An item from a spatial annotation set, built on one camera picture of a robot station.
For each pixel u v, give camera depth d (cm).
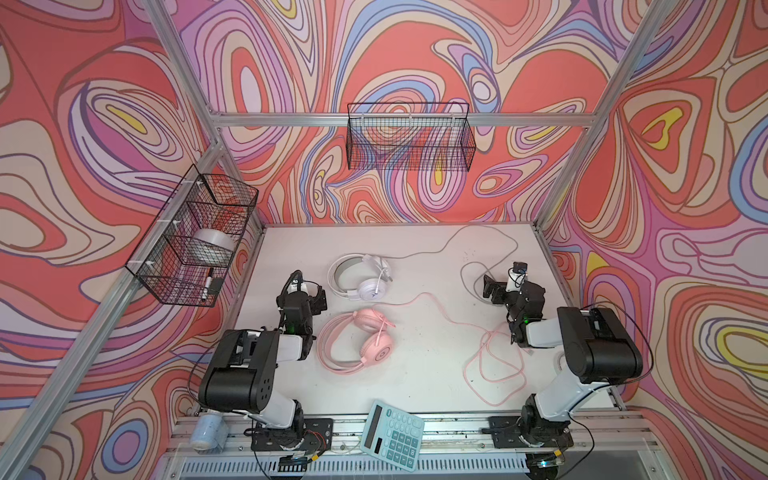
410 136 96
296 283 78
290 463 71
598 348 48
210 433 68
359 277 103
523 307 75
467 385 82
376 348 78
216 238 74
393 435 72
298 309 71
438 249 112
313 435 72
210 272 75
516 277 81
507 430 73
